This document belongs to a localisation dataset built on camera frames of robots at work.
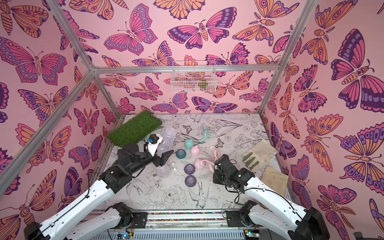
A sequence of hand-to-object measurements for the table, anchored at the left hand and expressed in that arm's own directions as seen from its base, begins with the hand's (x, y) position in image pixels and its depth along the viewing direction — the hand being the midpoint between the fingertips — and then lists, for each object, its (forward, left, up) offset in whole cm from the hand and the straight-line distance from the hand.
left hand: (168, 144), depth 71 cm
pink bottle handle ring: (+7, -27, -24) cm, 37 cm away
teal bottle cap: (+17, -8, -25) cm, 31 cm away
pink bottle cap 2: (0, -15, -23) cm, 27 cm away
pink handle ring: (-1, -22, -18) cm, 28 cm away
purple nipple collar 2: (-8, -10, -26) cm, 29 cm away
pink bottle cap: (+11, -12, -24) cm, 29 cm away
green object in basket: (+42, -17, +4) cm, 46 cm away
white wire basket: (+54, -11, -1) cm, 55 cm away
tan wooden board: (-7, -60, -27) cm, 66 cm away
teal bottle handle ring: (+22, -20, -24) cm, 38 cm away
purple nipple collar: (-1, -9, -25) cm, 27 cm away
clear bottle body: (-6, +4, -18) cm, 20 cm away
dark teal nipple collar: (+9, -4, -24) cm, 26 cm away
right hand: (-7, -23, -20) cm, 31 cm away
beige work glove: (+9, -53, -26) cm, 60 cm away
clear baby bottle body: (-3, -1, +6) cm, 7 cm away
